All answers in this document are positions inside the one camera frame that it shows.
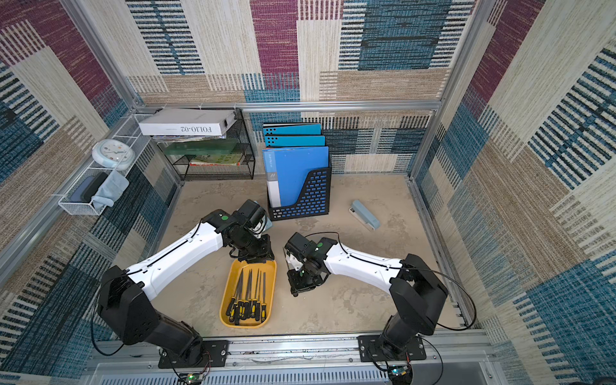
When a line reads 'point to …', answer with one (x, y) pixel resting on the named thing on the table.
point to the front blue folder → (287, 170)
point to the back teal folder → (306, 129)
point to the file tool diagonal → (253, 302)
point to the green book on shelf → (200, 147)
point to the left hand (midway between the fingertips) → (273, 257)
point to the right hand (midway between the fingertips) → (292, 289)
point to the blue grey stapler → (366, 216)
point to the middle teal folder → (294, 140)
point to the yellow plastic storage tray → (270, 269)
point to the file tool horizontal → (232, 314)
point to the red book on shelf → (214, 164)
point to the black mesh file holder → (314, 200)
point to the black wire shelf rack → (216, 158)
